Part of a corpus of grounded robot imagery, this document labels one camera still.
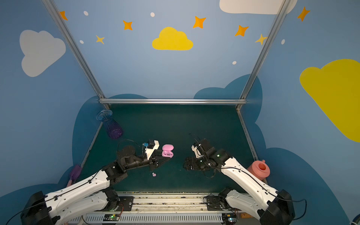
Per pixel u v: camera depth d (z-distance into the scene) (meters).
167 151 0.69
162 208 0.73
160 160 0.65
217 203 0.75
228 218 0.71
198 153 0.69
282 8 0.70
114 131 1.01
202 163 0.64
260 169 0.76
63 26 0.75
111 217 0.71
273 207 0.39
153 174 0.84
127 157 0.54
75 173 0.87
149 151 0.61
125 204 0.75
